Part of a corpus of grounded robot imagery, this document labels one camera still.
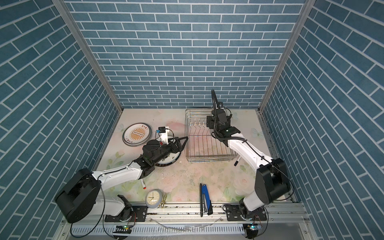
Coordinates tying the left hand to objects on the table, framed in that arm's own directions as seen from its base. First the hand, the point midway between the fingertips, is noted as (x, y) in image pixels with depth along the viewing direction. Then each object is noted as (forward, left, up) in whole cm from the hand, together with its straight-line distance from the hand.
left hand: (184, 139), depth 79 cm
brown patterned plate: (+16, +34, -18) cm, 42 cm away
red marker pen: (-17, +23, -19) cm, 35 cm away
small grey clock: (-25, +15, -16) cm, 34 cm away
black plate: (-2, +9, -18) cm, 20 cm away
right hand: (+14, -18, +4) cm, 23 cm away
